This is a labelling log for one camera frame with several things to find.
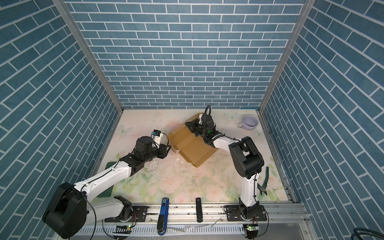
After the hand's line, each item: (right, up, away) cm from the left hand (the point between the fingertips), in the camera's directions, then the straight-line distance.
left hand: (168, 146), depth 85 cm
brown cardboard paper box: (+14, -4, +12) cm, 19 cm away
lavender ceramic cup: (+55, +13, +24) cm, 61 cm away
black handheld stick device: (+18, -31, -14) cm, 38 cm away
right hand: (+8, +14, +6) cm, 17 cm away
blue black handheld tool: (0, -33, -14) cm, 36 cm away
